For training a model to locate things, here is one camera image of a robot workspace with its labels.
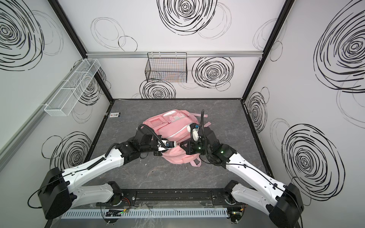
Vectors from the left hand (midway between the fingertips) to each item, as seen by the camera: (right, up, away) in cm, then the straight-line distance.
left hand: (172, 141), depth 77 cm
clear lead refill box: (-47, +14, +32) cm, 58 cm away
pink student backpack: (+1, +8, +11) cm, 14 cm away
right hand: (+4, -2, -6) cm, 8 cm away
